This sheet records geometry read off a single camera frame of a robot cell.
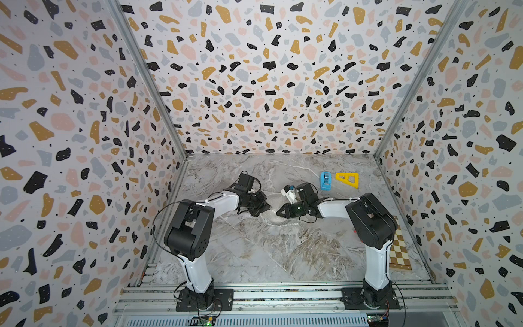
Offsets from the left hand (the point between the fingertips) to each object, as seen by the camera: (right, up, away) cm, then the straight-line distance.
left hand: (276, 204), depth 91 cm
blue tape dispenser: (+26, +10, +15) cm, 32 cm away
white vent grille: (-7, -37, -21) cm, 43 cm away
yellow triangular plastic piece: (+38, +11, +18) cm, 43 cm away
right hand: (+2, -5, +4) cm, 7 cm away
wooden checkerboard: (+49, -20, -10) cm, 54 cm away
